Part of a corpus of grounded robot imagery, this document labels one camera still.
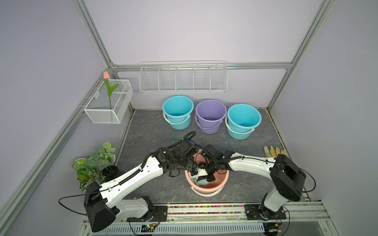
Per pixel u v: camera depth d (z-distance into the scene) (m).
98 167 0.67
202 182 0.76
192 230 0.77
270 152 0.94
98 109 0.73
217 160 0.63
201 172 0.70
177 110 1.01
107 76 0.83
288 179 0.44
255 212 0.74
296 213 0.76
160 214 0.74
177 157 0.54
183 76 0.98
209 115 0.96
